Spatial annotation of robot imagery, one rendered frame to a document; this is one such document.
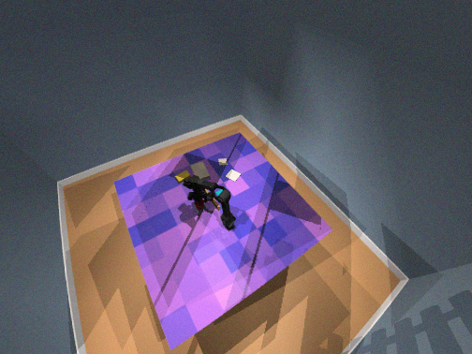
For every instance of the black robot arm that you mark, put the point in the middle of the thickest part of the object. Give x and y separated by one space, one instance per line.
196 184

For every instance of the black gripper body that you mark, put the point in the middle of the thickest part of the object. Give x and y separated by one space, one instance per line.
200 195

